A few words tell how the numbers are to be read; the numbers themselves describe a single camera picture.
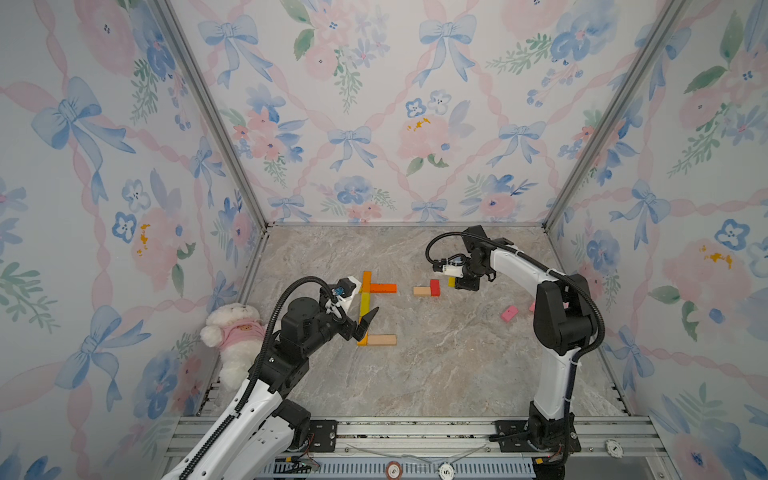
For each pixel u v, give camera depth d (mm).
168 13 686
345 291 587
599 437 773
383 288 1005
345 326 628
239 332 836
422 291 1012
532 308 576
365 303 977
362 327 641
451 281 944
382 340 906
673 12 683
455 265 868
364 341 788
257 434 588
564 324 533
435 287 1015
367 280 1034
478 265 731
